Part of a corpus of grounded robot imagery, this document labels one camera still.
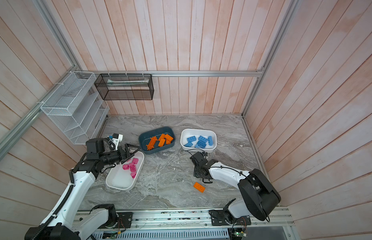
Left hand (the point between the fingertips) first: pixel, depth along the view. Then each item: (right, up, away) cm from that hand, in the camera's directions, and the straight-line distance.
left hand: (137, 154), depth 75 cm
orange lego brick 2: (+9, +3, +26) cm, 28 cm away
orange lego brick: (+12, +7, +29) cm, 33 cm away
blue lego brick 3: (+36, +2, +26) cm, 44 cm away
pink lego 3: (-6, -14, +13) cm, 20 cm away
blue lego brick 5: (+42, +5, +27) cm, 51 cm away
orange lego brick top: (+8, +7, +30) cm, 32 cm away
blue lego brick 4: (+27, +2, +27) cm, 38 cm away
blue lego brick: (+30, +6, +29) cm, 42 cm away
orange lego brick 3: (+13, +4, +28) cm, 32 cm away
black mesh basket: (-17, +43, +29) cm, 55 cm away
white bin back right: (+27, +10, +31) cm, 42 cm away
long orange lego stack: (+2, +3, +26) cm, 26 cm away
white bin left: (-13, -17, +12) cm, 24 cm away
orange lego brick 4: (+33, -21, +9) cm, 40 cm away
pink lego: (-12, -10, +15) cm, 22 cm away
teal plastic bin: (-4, +6, +27) cm, 28 cm away
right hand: (+34, -14, +16) cm, 40 cm away
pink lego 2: (-8, -12, +15) cm, 21 cm away
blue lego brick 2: (+37, +6, +29) cm, 48 cm away
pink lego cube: (-7, -7, +18) cm, 21 cm away
